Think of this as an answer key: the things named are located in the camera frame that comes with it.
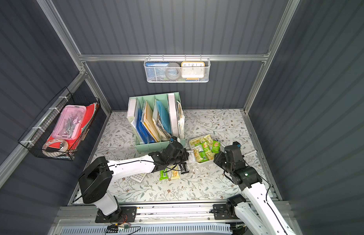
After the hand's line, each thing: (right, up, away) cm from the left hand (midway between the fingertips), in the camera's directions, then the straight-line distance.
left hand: (190, 153), depth 83 cm
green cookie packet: (-16, -13, +2) cm, 21 cm away
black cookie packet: (-4, -9, +4) cm, 11 cm away
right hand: (+15, 0, -6) cm, 17 cm away
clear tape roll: (-58, +5, -17) cm, 61 cm away
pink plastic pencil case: (-61, +16, -11) cm, 64 cm away
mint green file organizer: (-20, +19, +2) cm, 28 cm away
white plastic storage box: (+9, 0, +13) cm, 16 cm away
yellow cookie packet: (-9, -13, +3) cm, 16 cm away
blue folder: (-29, +9, +7) cm, 31 cm away
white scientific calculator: (-30, -14, +2) cm, 34 cm away
